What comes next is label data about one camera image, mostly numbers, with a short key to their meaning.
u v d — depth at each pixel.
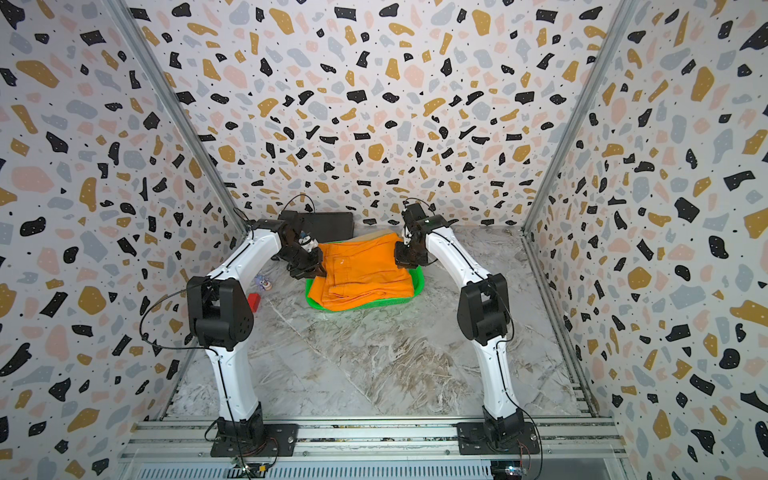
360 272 0.93
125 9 0.69
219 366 0.58
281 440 0.73
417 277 0.93
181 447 0.73
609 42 0.75
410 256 0.84
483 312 0.57
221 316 0.54
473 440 0.73
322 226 1.20
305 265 0.84
